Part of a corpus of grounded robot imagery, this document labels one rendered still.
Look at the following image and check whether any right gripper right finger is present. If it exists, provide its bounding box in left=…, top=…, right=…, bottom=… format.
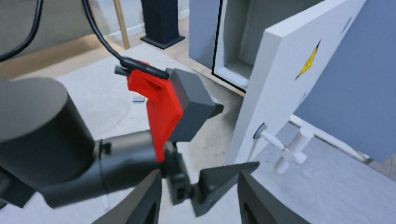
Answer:
left=237, top=170, right=312, bottom=224

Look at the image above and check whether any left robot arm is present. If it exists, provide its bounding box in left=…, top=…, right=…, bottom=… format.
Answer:
left=0, top=67, right=216, bottom=209

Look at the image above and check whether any light grey cabinet door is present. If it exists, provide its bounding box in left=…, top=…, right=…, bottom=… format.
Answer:
left=211, top=0, right=366, bottom=173

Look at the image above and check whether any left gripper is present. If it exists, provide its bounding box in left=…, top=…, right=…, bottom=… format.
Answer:
left=98, top=58, right=259, bottom=219

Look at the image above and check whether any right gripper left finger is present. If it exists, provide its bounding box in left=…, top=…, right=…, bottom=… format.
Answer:
left=91, top=169, right=162, bottom=224

